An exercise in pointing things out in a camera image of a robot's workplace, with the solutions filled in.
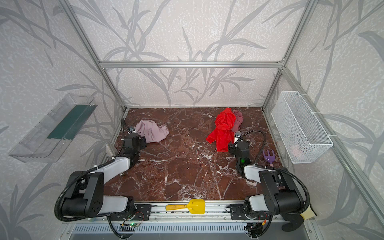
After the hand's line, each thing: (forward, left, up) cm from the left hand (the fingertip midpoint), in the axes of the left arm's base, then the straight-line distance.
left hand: (138, 133), depth 91 cm
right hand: (0, -62, -2) cm, 63 cm away
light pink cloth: (+5, -6, -7) cm, 10 cm away
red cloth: (+3, -53, -4) cm, 54 cm away
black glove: (-44, -84, -6) cm, 95 cm away
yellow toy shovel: (-38, -37, -9) cm, 54 cm away
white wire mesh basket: (-17, -82, +25) cm, 87 cm away
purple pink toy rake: (-12, -82, -9) cm, 83 cm away
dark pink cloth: (+14, -65, -3) cm, 66 cm away
